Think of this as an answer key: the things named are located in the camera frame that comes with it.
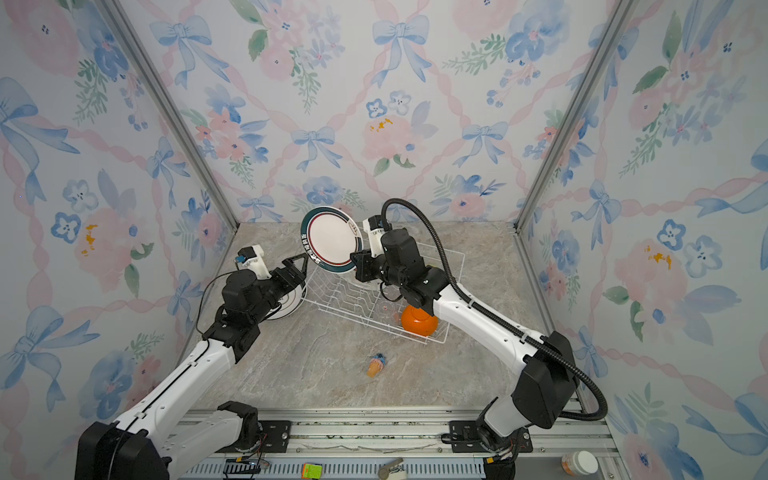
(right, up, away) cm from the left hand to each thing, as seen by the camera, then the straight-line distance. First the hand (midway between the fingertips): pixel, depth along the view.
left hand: (300, 258), depth 77 cm
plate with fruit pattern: (+9, +6, -6) cm, 12 cm away
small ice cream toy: (+19, -30, +6) cm, 36 cm away
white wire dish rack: (+21, -14, +8) cm, 27 cm away
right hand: (+13, +2, -3) cm, 14 cm away
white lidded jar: (+64, -44, -12) cm, 79 cm away
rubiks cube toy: (+5, -48, -9) cm, 49 cm away
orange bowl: (+31, -18, +11) cm, 38 cm away
